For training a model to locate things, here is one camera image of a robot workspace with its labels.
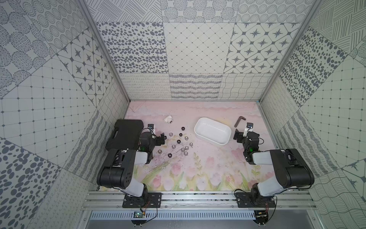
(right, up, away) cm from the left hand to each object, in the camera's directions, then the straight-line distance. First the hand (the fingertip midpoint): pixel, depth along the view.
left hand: (156, 131), depth 94 cm
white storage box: (+40, 0, +7) cm, 40 cm away
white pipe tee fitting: (+7, +8, +11) cm, 16 cm away
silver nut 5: (+21, -10, -1) cm, 23 cm away
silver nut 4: (+24, -9, +1) cm, 26 cm away
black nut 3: (+15, -7, +2) cm, 17 cm away
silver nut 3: (+12, -10, -1) cm, 16 cm away
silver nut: (+9, -2, +6) cm, 11 cm away
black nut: (+18, +1, +9) cm, 20 cm away
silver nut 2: (+21, -5, +4) cm, 22 cm away
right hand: (+60, 0, 0) cm, 60 cm away
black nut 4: (+10, -15, -4) cm, 18 cm away
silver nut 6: (+18, -12, -2) cm, 22 cm away
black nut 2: (+16, -3, +6) cm, 18 cm away
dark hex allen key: (+61, +7, +14) cm, 63 cm away
